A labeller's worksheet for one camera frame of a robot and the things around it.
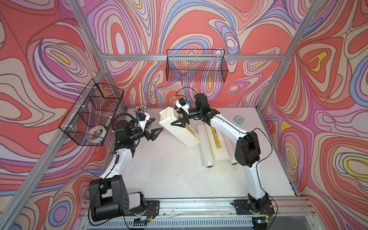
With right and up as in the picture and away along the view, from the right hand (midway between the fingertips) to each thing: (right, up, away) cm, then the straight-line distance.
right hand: (172, 120), depth 80 cm
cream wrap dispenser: (+27, -15, +8) cm, 33 cm away
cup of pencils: (-22, +7, +13) cm, 27 cm away
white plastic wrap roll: (+21, -16, +11) cm, 29 cm away
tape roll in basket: (-38, -6, -7) cm, 39 cm away
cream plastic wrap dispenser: (+8, -9, +4) cm, 13 cm away
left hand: (-7, -3, -2) cm, 8 cm away
